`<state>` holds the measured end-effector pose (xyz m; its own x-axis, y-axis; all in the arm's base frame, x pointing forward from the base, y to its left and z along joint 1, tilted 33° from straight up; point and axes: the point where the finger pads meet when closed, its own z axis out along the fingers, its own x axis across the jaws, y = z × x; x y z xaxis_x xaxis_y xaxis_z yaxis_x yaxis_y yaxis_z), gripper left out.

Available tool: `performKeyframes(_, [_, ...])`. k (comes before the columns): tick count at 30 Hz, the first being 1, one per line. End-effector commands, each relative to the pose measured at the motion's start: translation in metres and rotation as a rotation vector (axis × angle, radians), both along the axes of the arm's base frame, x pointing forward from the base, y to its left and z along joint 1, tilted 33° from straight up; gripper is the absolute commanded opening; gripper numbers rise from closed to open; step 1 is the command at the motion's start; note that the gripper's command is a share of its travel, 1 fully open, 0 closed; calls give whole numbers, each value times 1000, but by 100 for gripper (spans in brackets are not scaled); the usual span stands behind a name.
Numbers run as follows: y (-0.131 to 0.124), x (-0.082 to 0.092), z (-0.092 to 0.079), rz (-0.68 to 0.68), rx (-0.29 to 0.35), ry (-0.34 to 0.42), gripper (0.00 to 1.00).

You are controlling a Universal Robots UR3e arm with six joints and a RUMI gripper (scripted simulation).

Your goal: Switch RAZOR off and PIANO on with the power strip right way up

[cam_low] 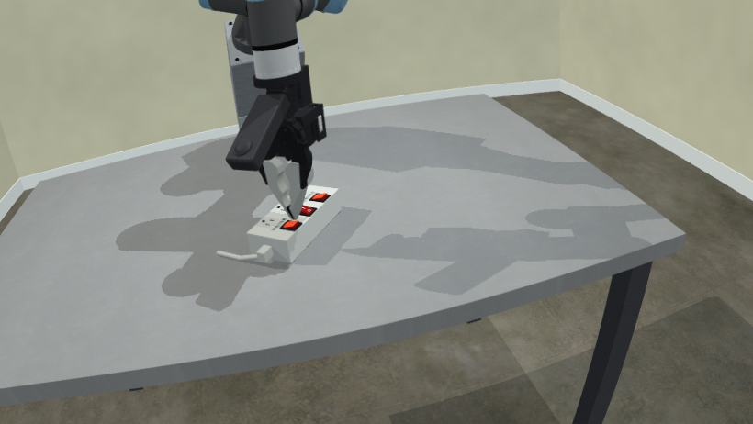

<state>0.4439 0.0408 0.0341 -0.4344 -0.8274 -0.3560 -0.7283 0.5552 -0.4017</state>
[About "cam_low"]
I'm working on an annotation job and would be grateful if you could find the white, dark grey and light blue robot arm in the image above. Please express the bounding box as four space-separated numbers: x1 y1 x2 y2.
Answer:
198 0 348 171

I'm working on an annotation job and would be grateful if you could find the white power strip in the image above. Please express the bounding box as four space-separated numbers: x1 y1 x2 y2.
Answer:
217 185 342 263

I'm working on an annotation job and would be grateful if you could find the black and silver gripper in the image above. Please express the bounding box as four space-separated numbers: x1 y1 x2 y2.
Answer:
253 65 327 220

